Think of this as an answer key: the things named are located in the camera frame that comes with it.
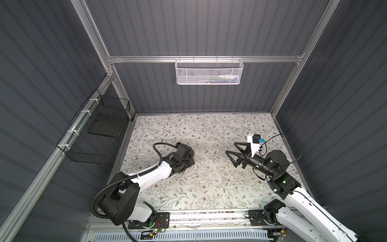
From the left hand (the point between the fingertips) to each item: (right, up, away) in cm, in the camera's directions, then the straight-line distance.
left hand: (193, 160), depth 88 cm
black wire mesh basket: (-49, +15, -15) cm, 54 cm away
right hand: (+18, +9, -21) cm, 29 cm away
